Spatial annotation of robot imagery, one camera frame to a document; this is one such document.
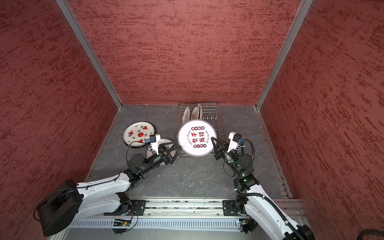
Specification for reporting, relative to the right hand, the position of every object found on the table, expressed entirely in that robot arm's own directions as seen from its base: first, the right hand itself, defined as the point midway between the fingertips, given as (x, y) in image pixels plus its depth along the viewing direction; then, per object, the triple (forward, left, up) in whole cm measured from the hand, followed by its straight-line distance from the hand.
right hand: (209, 141), depth 72 cm
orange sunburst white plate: (+34, +13, -19) cm, 41 cm away
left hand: (-2, +15, -3) cm, 15 cm away
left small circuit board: (-29, +45, -27) cm, 60 cm away
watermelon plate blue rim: (+21, +47, -21) cm, 56 cm away
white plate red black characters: (+6, +36, -23) cm, 44 cm away
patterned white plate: (+2, +7, 0) cm, 7 cm away
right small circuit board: (-32, -17, -26) cm, 45 cm away
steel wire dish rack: (+40, -6, -24) cm, 47 cm away
